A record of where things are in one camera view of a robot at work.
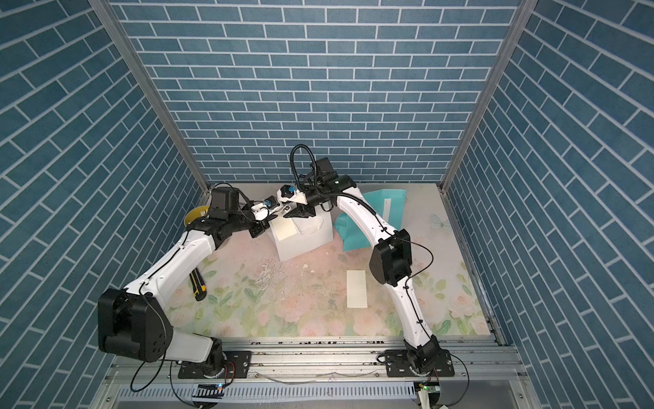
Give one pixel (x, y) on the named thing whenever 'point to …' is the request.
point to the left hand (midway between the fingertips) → (279, 212)
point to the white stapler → (285, 209)
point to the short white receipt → (356, 289)
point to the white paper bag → (294, 236)
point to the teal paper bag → (387, 205)
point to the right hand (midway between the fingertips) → (288, 206)
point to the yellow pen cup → (196, 212)
